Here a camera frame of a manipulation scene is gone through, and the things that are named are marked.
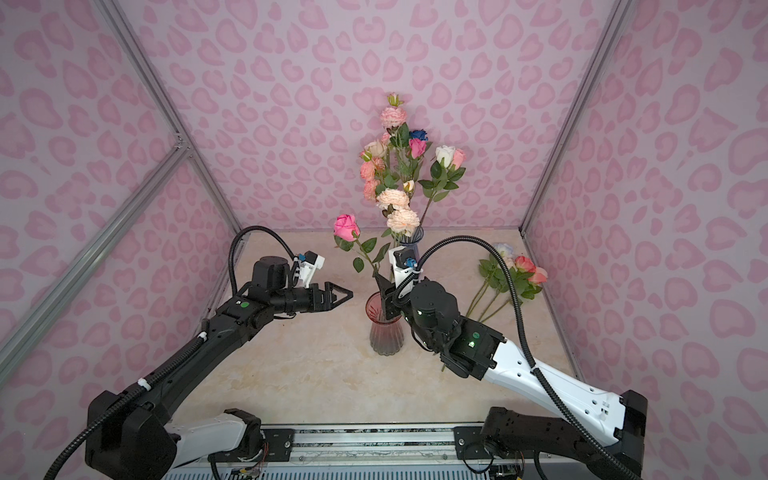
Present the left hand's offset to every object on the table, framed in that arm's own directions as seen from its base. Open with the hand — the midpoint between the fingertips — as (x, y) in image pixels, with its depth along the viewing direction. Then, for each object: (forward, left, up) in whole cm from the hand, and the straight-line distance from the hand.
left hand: (345, 292), depth 75 cm
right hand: (-3, -10, +12) cm, 16 cm away
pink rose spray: (+34, -10, +11) cm, 37 cm away
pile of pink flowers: (+16, -57, -21) cm, 63 cm away
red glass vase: (-2, -10, -22) cm, 24 cm away
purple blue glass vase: (+19, -18, -2) cm, 26 cm away
